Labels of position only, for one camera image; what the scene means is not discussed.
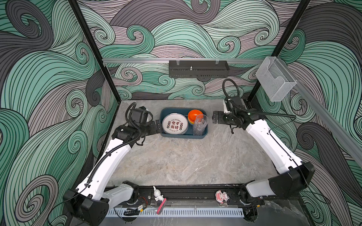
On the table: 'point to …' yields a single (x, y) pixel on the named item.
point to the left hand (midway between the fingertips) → (155, 125)
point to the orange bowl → (195, 115)
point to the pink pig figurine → (220, 196)
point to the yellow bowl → (191, 122)
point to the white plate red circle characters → (175, 124)
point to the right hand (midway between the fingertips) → (220, 117)
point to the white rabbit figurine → (157, 194)
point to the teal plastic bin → (188, 135)
